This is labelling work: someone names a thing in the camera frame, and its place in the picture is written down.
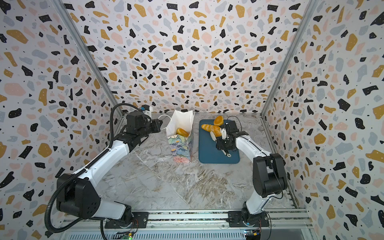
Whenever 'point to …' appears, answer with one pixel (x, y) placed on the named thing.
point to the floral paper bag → (181, 146)
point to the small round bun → (218, 120)
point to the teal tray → (208, 152)
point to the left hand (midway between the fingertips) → (162, 118)
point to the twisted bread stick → (209, 127)
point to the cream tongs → (214, 138)
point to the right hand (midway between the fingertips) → (218, 142)
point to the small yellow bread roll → (182, 132)
